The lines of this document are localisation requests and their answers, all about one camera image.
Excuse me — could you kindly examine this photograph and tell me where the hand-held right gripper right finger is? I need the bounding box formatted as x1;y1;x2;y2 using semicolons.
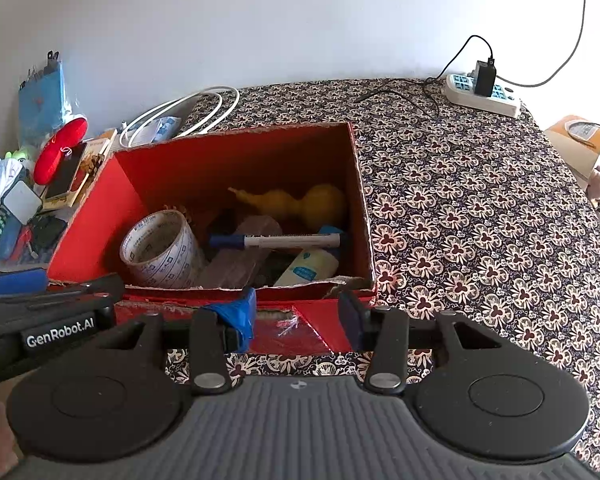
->
339;290;527;396

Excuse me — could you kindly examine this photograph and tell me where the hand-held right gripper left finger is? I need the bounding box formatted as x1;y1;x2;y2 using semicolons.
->
82;287;257;396

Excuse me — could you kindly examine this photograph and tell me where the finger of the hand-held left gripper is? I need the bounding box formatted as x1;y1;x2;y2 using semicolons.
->
0;267;50;297
39;272;127;312

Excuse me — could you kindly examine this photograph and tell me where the printed packing tape roll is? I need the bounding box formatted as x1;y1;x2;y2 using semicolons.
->
119;210;207;290

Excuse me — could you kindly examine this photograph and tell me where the white bottle blue label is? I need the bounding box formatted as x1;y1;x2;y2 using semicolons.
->
274;246;342;289

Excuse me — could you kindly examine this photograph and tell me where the white marker blue cap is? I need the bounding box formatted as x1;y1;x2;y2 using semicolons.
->
209;226;349;252

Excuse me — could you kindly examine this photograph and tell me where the dried gourd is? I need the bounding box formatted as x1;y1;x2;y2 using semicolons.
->
228;183;347;229

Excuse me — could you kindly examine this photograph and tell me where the red cardboard box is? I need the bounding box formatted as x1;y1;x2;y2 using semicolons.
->
46;121;377;356

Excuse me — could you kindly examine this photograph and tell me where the black pouch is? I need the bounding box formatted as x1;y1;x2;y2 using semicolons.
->
30;215;69;261

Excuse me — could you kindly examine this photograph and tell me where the white square device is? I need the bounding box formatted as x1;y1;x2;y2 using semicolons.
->
2;180;44;221

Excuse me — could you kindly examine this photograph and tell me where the black phone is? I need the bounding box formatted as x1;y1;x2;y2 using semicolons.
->
45;142;89;200

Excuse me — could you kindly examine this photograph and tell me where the red plush toy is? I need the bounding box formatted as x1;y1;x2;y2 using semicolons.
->
33;116;90;185

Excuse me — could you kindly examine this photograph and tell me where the floral patterned tablecloth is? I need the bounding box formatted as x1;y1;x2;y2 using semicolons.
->
165;78;600;472

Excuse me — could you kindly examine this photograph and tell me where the blue white packet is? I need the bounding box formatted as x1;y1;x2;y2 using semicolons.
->
147;116;184;141

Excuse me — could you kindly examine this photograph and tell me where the blue plastic bag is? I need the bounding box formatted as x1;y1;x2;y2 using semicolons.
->
17;51;66;147

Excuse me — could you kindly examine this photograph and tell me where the white power strip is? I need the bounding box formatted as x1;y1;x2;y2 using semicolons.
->
445;74;522;119

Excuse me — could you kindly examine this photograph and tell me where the brown cardboard box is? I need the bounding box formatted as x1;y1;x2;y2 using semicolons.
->
544;115;600;182

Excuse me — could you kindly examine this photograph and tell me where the black charger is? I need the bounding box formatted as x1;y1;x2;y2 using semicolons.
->
475;59;497;97

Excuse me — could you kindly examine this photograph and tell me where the white cable coil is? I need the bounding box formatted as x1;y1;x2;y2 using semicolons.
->
120;86;241;147

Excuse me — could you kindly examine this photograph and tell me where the black charger cable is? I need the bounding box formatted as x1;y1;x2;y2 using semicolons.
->
354;35;497;118

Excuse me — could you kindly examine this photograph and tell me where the black wall cable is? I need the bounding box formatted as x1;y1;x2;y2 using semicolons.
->
496;0;591;89

